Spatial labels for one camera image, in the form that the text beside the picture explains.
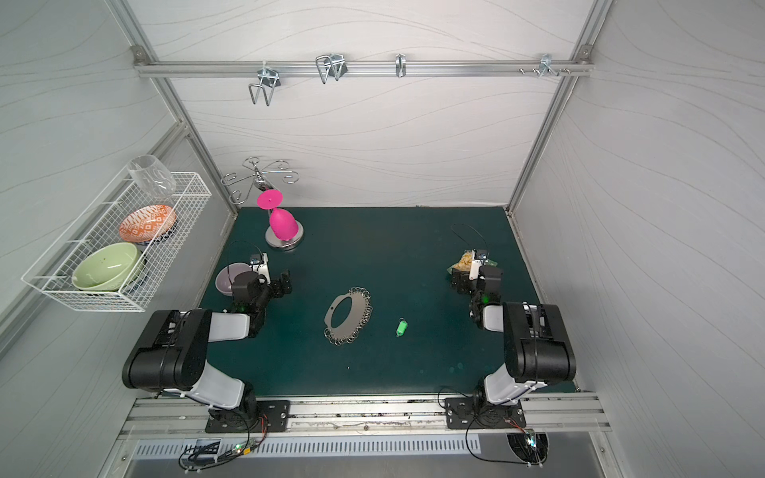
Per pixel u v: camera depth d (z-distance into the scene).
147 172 0.62
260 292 0.77
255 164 0.98
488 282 0.73
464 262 1.02
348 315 0.91
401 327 0.89
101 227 0.65
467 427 0.73
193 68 0.79
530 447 0.72
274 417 0.74
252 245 1.11
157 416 0.75
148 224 0.71
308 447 0.70
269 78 0.78
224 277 0.94
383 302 0.92
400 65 0.79
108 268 0.61
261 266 0.82
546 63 0.77
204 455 0.69
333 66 0.76
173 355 0.46
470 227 1.23
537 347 0.47
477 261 0.84
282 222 0.91
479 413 0.67
